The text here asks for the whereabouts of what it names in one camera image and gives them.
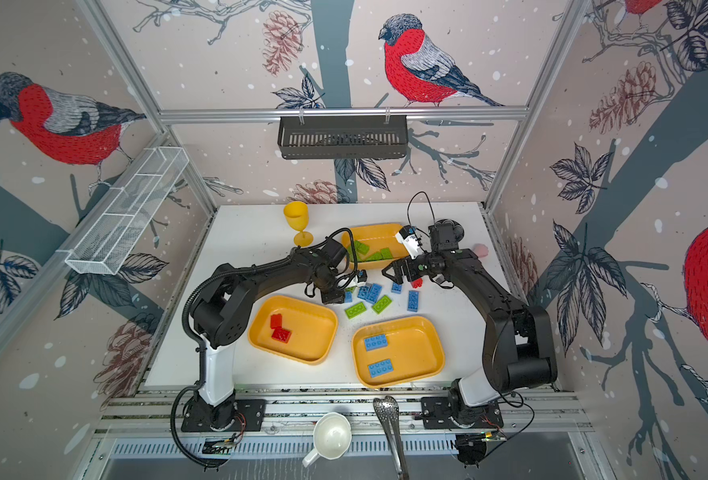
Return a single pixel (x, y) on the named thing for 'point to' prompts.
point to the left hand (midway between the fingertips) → (340, 293)
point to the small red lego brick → (276, 320)
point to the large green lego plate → (383, 254)
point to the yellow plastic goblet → (297, 215)
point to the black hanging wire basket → (315, 137)
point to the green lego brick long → (363, 248)
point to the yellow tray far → (374, 244)
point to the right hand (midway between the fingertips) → (395, 269)
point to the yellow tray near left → (297, 328)
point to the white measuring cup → (332, 437)
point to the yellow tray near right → (415, 350)
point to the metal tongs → (387, 410)
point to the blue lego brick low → (348, 296)
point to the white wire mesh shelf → (131, 211)
